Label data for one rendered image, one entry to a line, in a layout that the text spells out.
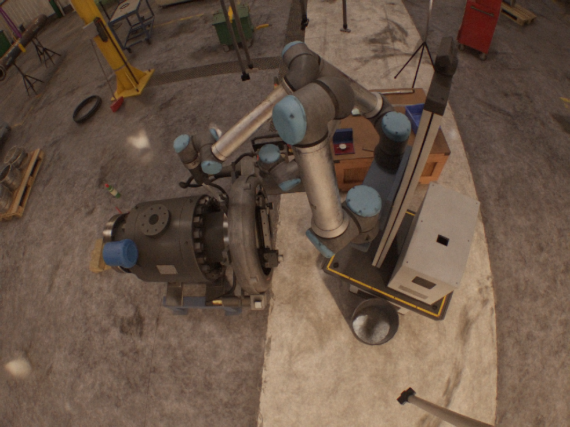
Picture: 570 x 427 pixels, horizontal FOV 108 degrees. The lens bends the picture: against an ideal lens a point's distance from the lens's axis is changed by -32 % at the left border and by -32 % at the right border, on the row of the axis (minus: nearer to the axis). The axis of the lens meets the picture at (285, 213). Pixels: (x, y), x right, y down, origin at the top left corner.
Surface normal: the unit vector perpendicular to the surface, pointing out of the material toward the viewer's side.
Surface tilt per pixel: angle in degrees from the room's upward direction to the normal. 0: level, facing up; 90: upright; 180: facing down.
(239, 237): 26
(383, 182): 0
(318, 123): 80
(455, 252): 0
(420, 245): 0
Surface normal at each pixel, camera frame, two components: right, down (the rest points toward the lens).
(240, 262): -0.07, 0.32
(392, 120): -0.12, -0.38
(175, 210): -0.15, -0.65
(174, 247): -0.11, 0.10
